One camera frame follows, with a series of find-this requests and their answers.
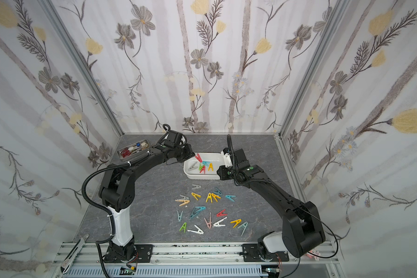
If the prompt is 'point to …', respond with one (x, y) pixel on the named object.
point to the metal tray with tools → (134, 150)
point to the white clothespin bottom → (199, 231)
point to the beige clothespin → (185, 201)
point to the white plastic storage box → (216, 158)
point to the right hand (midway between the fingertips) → (221, 171)
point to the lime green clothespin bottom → (183, 226)
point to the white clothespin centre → (216, 224)
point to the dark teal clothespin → (218, 193)
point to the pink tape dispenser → (311, 253)
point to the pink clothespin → (209, 223)
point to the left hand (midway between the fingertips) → (199, 151)
